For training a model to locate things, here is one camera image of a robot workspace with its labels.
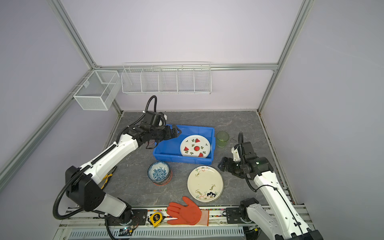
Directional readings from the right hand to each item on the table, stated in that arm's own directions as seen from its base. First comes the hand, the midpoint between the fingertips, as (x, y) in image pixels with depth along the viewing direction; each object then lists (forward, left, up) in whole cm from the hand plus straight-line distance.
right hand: (226, 169), depth 76 cm
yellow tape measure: (-20, +35, -11) cm, 42 cm away
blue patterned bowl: (+1, +36, -6) cm, 37 cm away
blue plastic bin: (+20, +34, -13) cm, 42 cm away
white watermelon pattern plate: (+21, +17, -12) cm, 30 cm away
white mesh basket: (+48, +79, +14) cm, 94 cm away
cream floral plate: (-4, +11, -12) cm, 16 cm away
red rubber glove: (-18, +19, -13) cm, 29 cm away
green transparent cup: (+22, -1, -4) cm, 22 cm away
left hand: (+15, +26, +8) cm, 32 cm away
